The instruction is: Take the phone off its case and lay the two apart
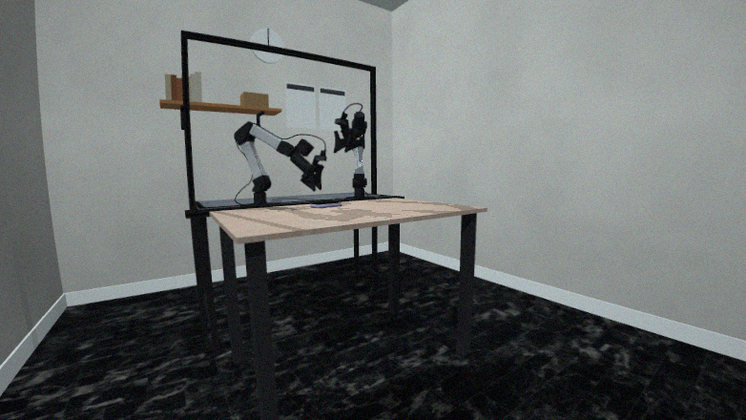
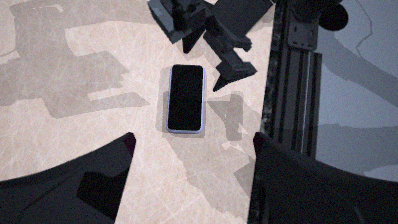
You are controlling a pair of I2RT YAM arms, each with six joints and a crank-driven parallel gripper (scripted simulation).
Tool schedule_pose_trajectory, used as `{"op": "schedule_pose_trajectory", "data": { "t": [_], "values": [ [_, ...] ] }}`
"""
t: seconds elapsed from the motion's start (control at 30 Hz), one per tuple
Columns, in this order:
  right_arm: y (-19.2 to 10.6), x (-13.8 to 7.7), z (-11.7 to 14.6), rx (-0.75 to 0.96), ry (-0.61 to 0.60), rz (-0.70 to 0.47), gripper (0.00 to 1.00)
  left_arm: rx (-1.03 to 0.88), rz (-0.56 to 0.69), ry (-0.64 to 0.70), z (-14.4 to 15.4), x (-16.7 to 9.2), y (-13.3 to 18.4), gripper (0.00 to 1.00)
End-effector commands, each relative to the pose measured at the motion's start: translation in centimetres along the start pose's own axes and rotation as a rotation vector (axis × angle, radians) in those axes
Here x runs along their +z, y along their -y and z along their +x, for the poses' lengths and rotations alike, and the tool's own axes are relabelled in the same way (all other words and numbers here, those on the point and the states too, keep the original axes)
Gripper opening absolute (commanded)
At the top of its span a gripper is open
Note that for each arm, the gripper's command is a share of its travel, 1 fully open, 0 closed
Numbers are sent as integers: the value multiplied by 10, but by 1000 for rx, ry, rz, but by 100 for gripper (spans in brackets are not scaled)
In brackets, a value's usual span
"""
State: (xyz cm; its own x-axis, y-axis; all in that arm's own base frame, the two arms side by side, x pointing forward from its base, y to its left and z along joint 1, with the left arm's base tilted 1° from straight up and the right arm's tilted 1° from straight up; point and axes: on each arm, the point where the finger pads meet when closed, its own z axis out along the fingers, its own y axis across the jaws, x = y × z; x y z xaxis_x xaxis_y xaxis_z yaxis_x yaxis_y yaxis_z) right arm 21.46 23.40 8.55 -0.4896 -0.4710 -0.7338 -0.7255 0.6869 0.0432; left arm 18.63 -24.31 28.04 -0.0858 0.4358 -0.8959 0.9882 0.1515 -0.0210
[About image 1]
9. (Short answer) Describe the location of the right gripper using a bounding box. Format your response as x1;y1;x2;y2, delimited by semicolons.
298;158;324;192

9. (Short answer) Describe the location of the black horizontal frame beam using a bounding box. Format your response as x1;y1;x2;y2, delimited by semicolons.
181;31;376;72

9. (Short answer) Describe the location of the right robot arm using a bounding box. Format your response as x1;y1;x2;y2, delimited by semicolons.
234;121;314;207

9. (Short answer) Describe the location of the black metal crossbar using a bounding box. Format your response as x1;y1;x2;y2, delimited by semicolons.
185;196;404;219

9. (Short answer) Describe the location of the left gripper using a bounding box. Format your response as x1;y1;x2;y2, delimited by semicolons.
334;128;360;154

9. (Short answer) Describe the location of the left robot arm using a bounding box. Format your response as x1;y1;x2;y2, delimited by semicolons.
335;112;375;200

